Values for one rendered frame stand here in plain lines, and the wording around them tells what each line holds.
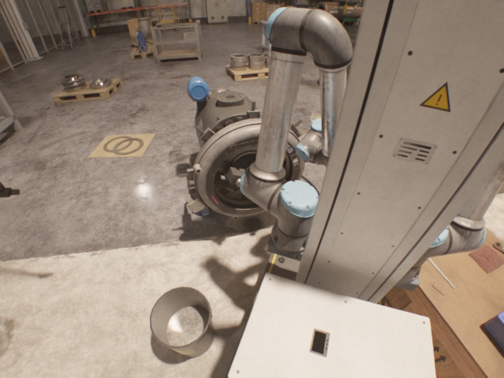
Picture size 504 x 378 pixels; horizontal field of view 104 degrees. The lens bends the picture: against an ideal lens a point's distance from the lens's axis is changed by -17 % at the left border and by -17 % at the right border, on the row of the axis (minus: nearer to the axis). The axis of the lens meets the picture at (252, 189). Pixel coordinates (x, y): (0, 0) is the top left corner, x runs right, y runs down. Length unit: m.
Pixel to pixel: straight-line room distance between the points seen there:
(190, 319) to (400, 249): 1.21
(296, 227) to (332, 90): 0.51
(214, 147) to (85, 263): 1.45
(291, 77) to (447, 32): 0.45
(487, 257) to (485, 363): 0.63
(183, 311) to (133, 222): 1.04
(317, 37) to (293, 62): 0.11
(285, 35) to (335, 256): 0.71
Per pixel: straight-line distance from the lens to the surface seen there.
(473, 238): 1.12
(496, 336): 1.59
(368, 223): 0.72
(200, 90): 1.94
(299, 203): 0.86
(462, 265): 1.75
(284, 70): 0.80
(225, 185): 1.48
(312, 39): 0.75
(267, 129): 0.86
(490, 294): 1.75
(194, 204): 1.61
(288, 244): 1.01
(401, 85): 0.52
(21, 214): 3.15
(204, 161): 1.39
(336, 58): 0.75
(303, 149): 1.14
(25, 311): 2.32
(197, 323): 1.56
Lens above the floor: 1.60
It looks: 43 degrees down
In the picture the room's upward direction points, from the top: straight up
